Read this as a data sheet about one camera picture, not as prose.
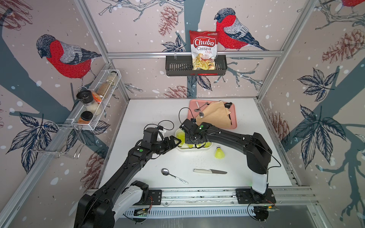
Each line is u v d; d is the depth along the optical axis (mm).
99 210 379
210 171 820
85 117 593
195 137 611
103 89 780
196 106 1143
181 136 790
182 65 1008
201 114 1104
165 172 814
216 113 1100
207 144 872
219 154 895
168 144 696
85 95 644
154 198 734
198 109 1104
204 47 826
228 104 1141
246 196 725
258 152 469
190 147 893
